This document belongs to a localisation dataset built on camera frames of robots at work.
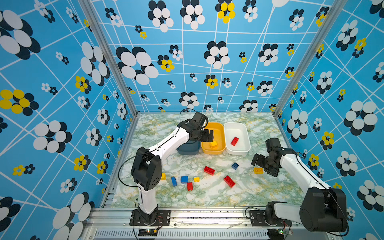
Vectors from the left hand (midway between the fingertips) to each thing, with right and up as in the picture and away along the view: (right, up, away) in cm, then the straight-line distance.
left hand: (208, 136), depth 87 cm
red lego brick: (+19, -4, +14) cm, 24 cm away
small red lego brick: (-11, -28, -3) cm, 30 cm away
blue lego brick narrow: (-20, -25, -4) cm, 32 cm away
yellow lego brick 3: (-26, -23, -3) cm, 35 cm away
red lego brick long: (+12, -26, -3) cm, 28 cm away
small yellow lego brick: (-7, -25, -1) cm, 26 cm away
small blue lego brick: (+17, -18, +3) cm, 25 cm away
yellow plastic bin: (+9, -1, +19) cm, 22 cm away
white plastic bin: (+25, +4, +21) cm, 32 cm away
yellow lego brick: (+4, -6, +12) cm, 14 cm away
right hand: (+30, -17, -2) cm, 35 cm away
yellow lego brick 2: (+30, -21, +1) cm, 37 cm away
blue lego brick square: (-14, -26, 0) cm, 29 cm away
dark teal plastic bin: (-10, -8, +7) cm, 14 cm away
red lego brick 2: (0, -20, 0) cm, 20 cm away
